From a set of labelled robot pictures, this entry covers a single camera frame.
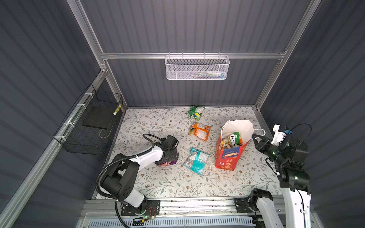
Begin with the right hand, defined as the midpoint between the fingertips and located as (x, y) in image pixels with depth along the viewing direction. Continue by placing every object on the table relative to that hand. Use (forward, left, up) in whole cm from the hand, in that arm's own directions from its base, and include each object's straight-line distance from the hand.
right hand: (256, 136), depth 66 cm
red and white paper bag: (-5, +12, -15) cm, 20 cm away
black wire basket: (+6, +84, -1) cm, 85 cm away
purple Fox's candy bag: (-3, +45, -27) cm, 53 cm away
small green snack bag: (+40, +27, -26) cm, 54 cm away
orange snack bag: (+22, +24, -27) cm, 42 cm away
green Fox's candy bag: (+10, +3, -18) cm, 21 cm away
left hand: (+1, +44, -29) cm, 52 cm away
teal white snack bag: (-1, +27, -27) cm, 38 cm away
